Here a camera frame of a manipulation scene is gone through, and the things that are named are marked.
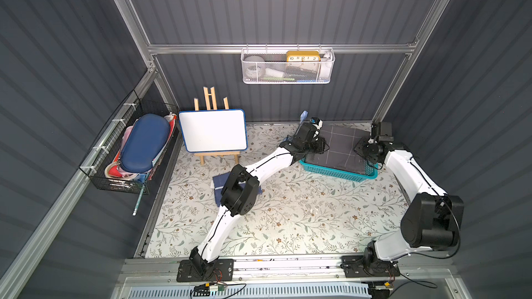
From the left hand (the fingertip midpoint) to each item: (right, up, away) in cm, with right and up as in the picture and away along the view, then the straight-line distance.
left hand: (331, 144), depth 89 cm
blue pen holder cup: (-11, +13, +5) cm, 18 cm away
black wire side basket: (-78, -6, -26) cm, 83 cm away
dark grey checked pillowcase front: (+5, +1, +2) cm, 5 cm away
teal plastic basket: (+18, -12, +1) cm, 22 cm away
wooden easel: (-60, -6, +12) cm, 61 cm away
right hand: (+15, -1, -1) cm, 15 cm away
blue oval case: (-68, +1, -22) cm, 72 cm away
